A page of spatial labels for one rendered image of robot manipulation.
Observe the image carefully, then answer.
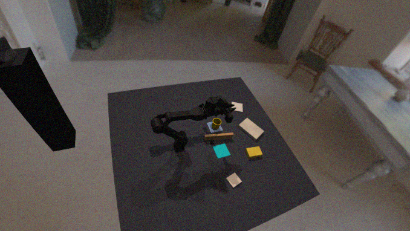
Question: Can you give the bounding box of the yellow rectangular block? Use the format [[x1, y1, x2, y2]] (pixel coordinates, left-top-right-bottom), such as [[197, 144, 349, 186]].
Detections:
[[245, 146, 262, 158]]

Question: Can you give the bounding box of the brown wooden bar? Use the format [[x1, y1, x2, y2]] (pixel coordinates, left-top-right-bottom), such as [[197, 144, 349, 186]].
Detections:
[[204, 132, 234, 141]]

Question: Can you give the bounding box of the yellow cup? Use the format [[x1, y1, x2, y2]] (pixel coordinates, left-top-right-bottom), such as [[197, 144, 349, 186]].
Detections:
[[212, 118, 221, 129]]

